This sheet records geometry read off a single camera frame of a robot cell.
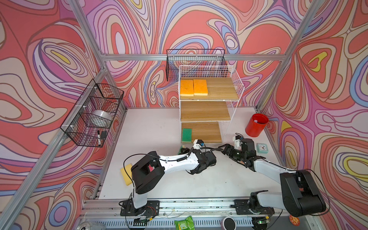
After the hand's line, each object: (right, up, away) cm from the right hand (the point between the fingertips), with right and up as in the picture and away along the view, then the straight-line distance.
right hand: (222, 153), depth 89 cm
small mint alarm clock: (+27, +2, +4) cm, 28 cm away
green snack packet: (-23, -30, -21) cm, 43 cm away
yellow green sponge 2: (-23, +10, +12) cm, 27 cm away
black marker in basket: (-68, +11, -18) cm, 71 cm away
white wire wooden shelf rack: (-9, +23, -6) cm, 26 cm away
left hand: (-24, +1, -5) cm, 25 cm away
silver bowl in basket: (-66, +22, -19) cm, 72 cm away
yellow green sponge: (-26, +5, -7) cm, 27 cm away
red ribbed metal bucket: (+26, +19, +7) cm, 33 cm away
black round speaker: (-4, -27, -24) cm, 36 cm away
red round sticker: (+31, -29, -20) cm, 47 cm away
